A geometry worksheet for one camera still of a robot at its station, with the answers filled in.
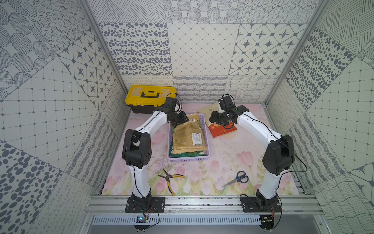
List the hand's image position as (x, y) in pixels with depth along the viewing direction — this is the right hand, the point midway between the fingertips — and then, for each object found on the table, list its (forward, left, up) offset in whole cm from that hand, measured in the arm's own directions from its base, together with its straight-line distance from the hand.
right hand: (213, 122), depth 89 cm
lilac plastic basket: (-18, +4, -11) cm, 22 cm away
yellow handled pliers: (-29, +27, -16) cm, 43 cm away
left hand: (+4, +17, -1) cm, 18 cm away
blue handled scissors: (-28, -15, -17) cm, 36 cm away
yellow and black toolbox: (+20, +48, +1) cm, 52 cm away
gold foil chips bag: (-7, +16, -7) cm, 19 cm away
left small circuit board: (-49, +38, -17) cm, 64 cm away
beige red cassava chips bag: (+3, -3, -13) cm, 14 cm away
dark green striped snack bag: (-17, +26, -9) cm, 32 cm away
